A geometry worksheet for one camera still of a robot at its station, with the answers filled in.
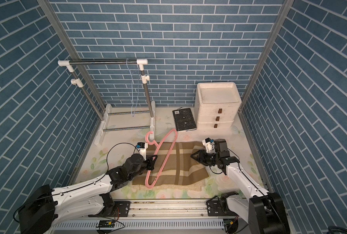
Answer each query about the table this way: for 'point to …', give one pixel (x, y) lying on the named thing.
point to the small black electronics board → (106, 224)
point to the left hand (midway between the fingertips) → (161, 158)
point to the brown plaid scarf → (170, 163)
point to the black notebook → (184, 120)
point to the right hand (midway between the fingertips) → (194, 157)
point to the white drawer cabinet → (216, 105)
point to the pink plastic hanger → (158, 146)
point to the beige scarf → (181, 187)
